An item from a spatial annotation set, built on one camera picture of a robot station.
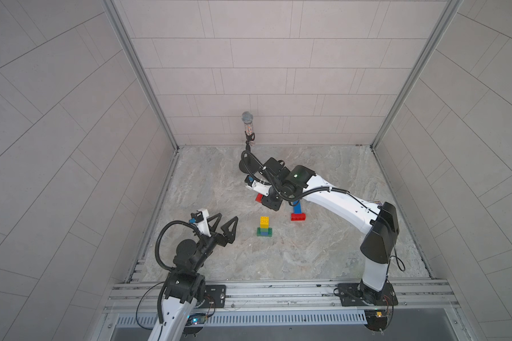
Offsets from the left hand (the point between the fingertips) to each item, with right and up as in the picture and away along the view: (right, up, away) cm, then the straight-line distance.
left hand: (232, 217), depth 76 cm
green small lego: (+11, -6, +4) cm, 13 cm away
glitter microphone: (+4, +38, +10) cm, 39 cm away
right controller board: (+48, -31, -8) cm, 58 cm away
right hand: (+12, +6, +4) cm, 14 cm away
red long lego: (+26, -3, +13) cm, 29 cm away
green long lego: (+9, -8, +7) cm, 14 cm away
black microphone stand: (+4, +20, +26) cm, 33 cm away
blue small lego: (+11, -8, +6) cm, 15 cm away
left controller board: (-10, -30, -11) cm, 33 cm away
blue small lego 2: (+26, 0, +15) cm, 30 cm away
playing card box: (+62, +2, +18) cm, 65 cm away
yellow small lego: (+12, -2, 0) cm, 12 cm away
